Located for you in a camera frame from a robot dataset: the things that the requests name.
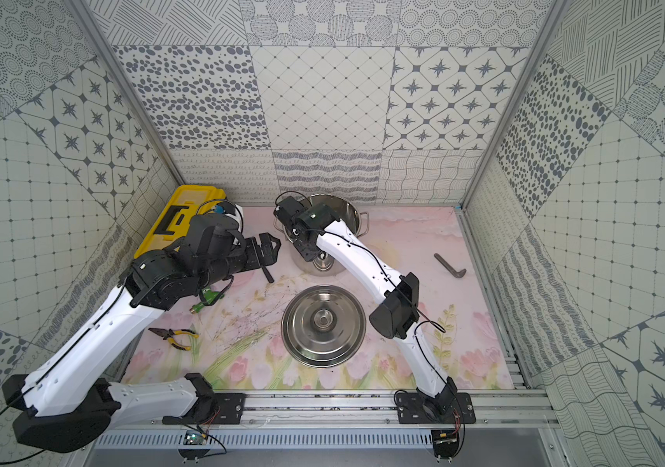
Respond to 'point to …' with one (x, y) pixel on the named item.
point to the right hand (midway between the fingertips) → (324, 245)
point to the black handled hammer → (267, 273)
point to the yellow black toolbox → (174, 221)
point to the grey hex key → (449, 269)
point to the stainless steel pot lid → (324, 326)
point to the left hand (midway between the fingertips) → (264, 239)
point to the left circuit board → (193, 438)
